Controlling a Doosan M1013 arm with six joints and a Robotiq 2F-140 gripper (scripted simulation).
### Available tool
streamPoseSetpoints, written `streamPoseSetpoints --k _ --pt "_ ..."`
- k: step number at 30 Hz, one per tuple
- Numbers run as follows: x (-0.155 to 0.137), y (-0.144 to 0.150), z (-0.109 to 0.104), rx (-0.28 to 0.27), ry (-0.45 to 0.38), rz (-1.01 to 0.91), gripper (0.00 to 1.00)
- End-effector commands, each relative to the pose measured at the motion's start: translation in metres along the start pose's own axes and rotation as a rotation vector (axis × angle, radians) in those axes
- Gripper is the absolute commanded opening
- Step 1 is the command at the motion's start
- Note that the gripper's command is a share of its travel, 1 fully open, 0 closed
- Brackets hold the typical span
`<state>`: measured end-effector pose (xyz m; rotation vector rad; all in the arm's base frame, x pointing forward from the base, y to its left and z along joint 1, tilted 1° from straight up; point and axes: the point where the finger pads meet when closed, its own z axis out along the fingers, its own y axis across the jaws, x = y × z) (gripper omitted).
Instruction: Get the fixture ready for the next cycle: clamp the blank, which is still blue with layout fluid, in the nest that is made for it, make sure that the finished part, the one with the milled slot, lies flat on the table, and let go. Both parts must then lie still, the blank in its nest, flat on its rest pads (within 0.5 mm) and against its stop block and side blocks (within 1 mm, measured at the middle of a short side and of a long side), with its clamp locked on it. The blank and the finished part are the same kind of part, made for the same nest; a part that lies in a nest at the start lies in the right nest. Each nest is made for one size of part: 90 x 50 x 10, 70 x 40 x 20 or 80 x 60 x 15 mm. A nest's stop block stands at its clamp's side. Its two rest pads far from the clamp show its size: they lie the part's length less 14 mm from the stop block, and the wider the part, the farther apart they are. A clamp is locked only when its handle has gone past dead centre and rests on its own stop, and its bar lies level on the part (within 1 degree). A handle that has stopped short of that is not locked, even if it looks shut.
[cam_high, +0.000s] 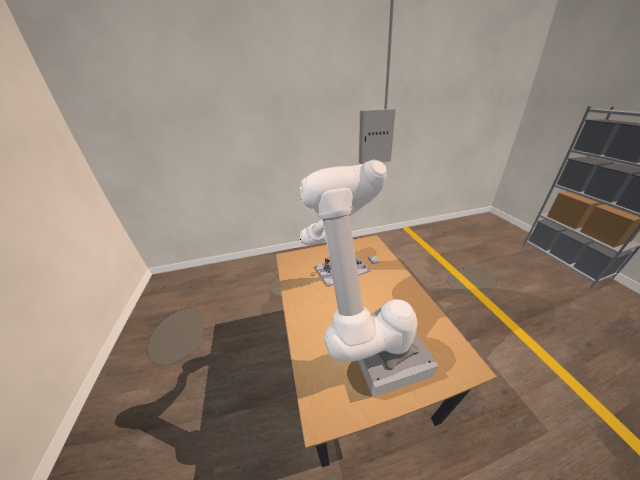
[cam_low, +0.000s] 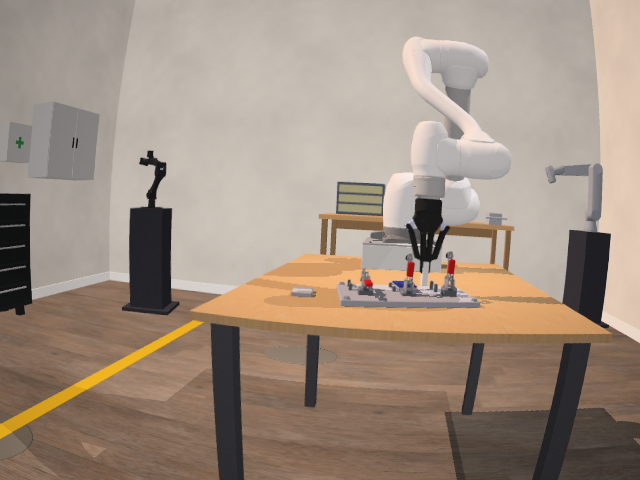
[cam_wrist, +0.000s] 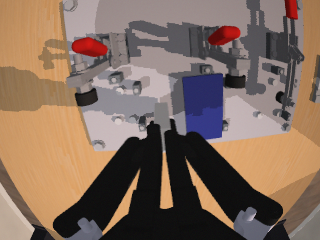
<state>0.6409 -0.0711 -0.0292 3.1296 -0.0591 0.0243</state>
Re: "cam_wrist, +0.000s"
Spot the blue rectangular plate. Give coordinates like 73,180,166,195
181,73,223,140

